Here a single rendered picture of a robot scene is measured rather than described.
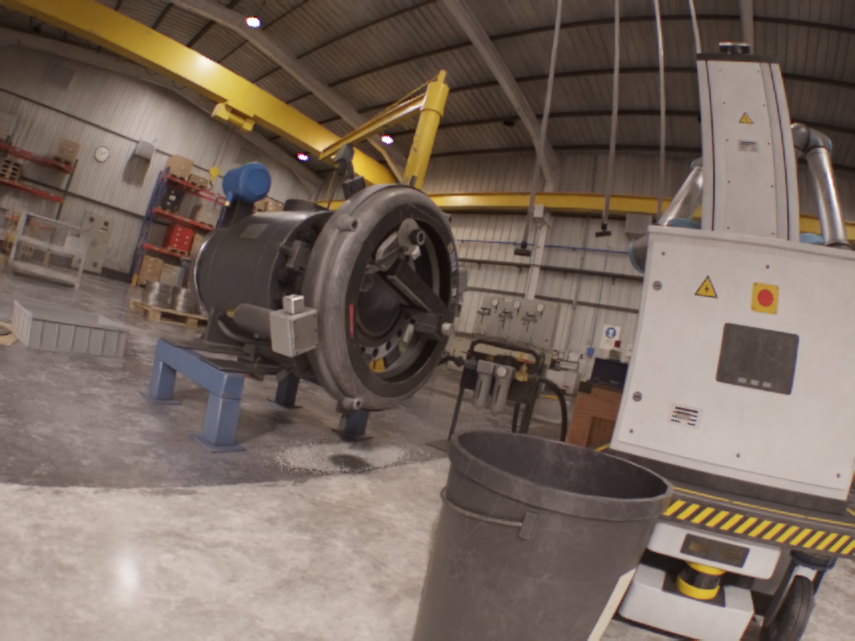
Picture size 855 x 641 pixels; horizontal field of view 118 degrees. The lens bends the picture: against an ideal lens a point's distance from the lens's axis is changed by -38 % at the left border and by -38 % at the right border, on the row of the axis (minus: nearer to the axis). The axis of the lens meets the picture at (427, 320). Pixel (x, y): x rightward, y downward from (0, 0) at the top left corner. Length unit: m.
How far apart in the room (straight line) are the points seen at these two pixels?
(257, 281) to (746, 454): 1.44
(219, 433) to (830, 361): 1.58
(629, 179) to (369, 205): 12.50
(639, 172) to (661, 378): 12.72
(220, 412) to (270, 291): 0.42
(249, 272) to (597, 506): 1.31
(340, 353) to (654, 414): 0.79
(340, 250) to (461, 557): 0.82
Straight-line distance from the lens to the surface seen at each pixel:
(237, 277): 1.55
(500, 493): 0.46
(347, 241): 1.11
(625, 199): 12.46
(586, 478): 0.73
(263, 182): 1.79
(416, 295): 1.34
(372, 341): 1.43
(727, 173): 1.52
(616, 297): 12.18
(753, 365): 0.90
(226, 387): 1.33
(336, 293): 1.08
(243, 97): 13.35
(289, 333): 1.03
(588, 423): 1.77
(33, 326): 2.27
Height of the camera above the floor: 0.48
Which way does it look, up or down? 3 degrees up
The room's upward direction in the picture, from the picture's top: 13 degrees clockwise
